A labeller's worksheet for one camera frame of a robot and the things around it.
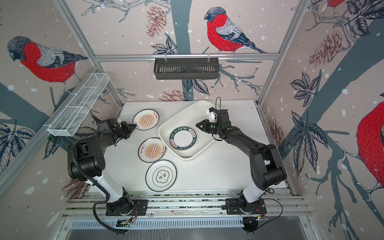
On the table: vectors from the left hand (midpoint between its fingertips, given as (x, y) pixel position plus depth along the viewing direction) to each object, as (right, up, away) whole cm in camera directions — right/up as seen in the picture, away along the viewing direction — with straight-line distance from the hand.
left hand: (135, 123), depth 94 cm
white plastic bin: (+34, +4, +15) cm, 38 cm away
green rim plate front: (+30, -10, +4) cm, 32 cm away
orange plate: (+5, +2, +6) cm, 8 cm away
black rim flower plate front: (+19, -29, -10) cm, 37 cm away
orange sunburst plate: (+10, -17, +1) cm, 20 cm away
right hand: (+39, -2, -8) cm, 40 cm away
